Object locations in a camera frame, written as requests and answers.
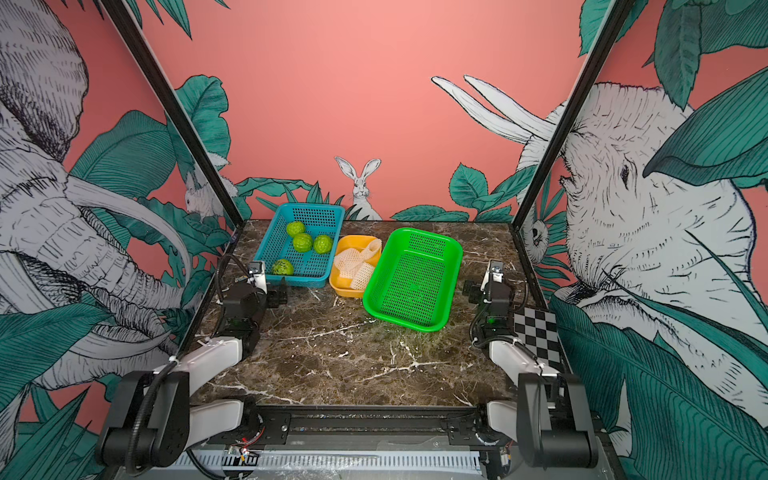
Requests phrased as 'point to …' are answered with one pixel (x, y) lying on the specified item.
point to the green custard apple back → (295, 228)
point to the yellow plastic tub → (339, 284)
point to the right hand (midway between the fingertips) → (485, 269)
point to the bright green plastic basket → (414, 279)
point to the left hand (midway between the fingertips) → (268, 273)
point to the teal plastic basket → (311, 268)
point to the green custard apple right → (322, 244)
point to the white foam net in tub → (356, 264)
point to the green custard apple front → (283, 267)
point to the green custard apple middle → (302, 242)
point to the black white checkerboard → (538, 330)
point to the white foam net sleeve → (372, 247)
